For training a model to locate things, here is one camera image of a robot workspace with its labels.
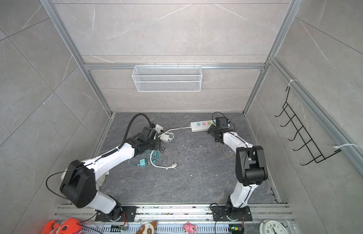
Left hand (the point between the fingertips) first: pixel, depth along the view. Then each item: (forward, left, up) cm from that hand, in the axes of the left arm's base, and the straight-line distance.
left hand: (160, 140), depth 88 cm
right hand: (+8, -37, -5) cm, 38 cm away
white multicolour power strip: (+18, -29, -10) cm, 36 cm away
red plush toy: (-42, +38, -4) cm, 57 cm away
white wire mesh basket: (+40, -4, +18) cm, 44 cm away
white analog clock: (-45, -55, -9) cm, 72 cm away
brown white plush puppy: (-44, +4, -9) cm, 45 cm away
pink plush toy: (-44, -16, -9) cm, 48 cm away
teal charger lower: (-9, +11, -11) cm, 18 cm away
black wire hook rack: (-18, -70, +20) cm, 75 cm away
